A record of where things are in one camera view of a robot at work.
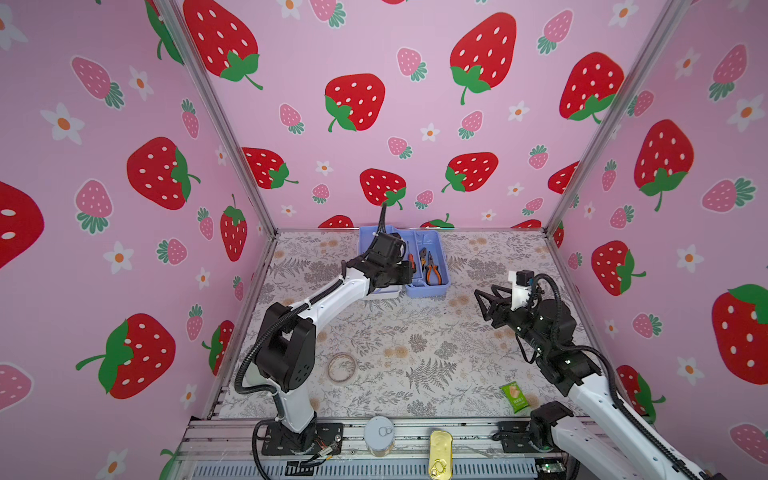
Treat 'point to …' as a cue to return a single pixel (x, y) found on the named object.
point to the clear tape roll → (341, 367)
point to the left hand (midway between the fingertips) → (413, 272)
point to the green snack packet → (515, 396)
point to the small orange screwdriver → (413, 265)
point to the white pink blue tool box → (424, 249)
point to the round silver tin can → (379, 435)
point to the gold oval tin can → (440, 455)
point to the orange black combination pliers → (436, 269)
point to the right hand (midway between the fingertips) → (483, 289)
